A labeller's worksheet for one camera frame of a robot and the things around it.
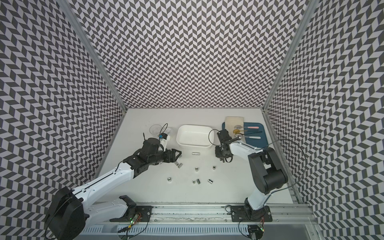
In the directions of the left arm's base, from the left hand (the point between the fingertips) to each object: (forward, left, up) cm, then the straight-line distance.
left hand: (176, 154), depth 81 cm
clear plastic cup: (+21, +17, -6) cm, 28 cm away
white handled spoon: (+19, -42, -11) cm, 47 cm away
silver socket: (-2, -1, -11) cm, 11 cm away
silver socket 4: (-12, -10, -11) cm, 19 cm away
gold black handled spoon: (+23, -39, -11) cm, 47 cm away
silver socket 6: (-11, -19, -11) cm, 25 cm away
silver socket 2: (-4, -11, -11) cm, 16 cm away
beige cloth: (+31, -36, -10) cm, 49 cm away
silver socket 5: (-11, -12, -11) cm, 20 cm away
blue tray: (+14, -55, -12) cm, 58 cm away
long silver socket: (-1, +1, -11) cm, 11 cm away
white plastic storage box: (+20, -10, -11) cm, 25 cm away
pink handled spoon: (+27, -41, -10) cm, 50 cm away
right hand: (+5, -26, -12) cm, 29 cm away
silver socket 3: (-4, -21, -10) cm, 24 cm away
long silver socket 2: (+6, -10, -11) cm, 16 cm away
